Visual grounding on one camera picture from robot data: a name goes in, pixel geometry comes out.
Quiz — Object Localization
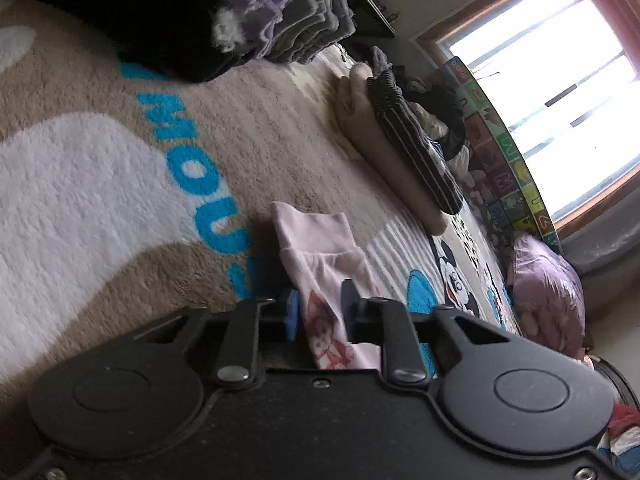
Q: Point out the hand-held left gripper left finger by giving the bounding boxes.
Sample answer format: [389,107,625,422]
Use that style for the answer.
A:
[132,290,301,386]

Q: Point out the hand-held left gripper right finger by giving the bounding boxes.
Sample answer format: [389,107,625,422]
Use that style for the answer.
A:
[341,280,488,386]

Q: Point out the pink printed shirt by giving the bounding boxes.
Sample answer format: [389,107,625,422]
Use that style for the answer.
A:
[270,201,383,371]

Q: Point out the beige folded garment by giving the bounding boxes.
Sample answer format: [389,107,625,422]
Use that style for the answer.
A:
[335,65,451,235]

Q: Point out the dark striped folded garment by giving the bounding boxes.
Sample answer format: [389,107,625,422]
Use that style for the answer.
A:
[366,71,466,216]

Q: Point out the cream cloth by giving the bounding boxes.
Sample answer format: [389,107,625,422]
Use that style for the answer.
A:
[425,115,473,181]

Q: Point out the purple pillow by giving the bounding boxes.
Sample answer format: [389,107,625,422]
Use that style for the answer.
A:
[505,232,586,361]

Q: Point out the colourful alphabet headboard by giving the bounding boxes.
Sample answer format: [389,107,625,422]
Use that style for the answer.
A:
[440,57,563,246]

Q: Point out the black garment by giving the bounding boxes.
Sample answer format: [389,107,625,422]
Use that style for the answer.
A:
[400,77,468,156]

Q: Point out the cartoon printed blanket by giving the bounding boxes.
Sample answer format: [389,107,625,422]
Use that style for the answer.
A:
[0,0,526,396]

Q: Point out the grey cloth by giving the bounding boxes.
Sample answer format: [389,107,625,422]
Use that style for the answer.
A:
[367,46,396,73]

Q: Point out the red blue patchwork quilt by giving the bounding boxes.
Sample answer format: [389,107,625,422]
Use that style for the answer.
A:
[597,400,640,471]

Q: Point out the window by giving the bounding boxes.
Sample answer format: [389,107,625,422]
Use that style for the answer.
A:
[412,0,640,236]

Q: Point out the dark desk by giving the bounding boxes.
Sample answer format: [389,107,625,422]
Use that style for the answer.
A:
[350,0,398,41]

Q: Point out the black fuzzy cloth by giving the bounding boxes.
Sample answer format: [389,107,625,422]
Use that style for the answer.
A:
[0,0,261,83]

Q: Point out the metal bed frame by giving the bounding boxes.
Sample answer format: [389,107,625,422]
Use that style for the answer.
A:
[585,355,633,401]

